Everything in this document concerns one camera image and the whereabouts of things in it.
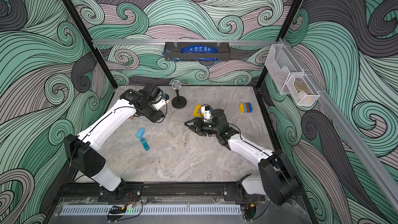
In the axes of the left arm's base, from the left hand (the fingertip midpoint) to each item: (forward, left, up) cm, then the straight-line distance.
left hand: (158, 114), depth 80 cm
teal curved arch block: (-8, +10, -20) cm, 24 cm away
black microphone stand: (+22, -8, -17) cm, 29 cm away
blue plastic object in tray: (+38, -21, +15) cm, 46 cm away
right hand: (-5, -16, -2) cm, 17 cm away
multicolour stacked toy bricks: (+18, -54, -18) cm, 60 cm away
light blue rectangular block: (-1, +14, -19) cm, 24 cm away
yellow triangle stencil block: (+14, -19, -19) cm, 31 cm away
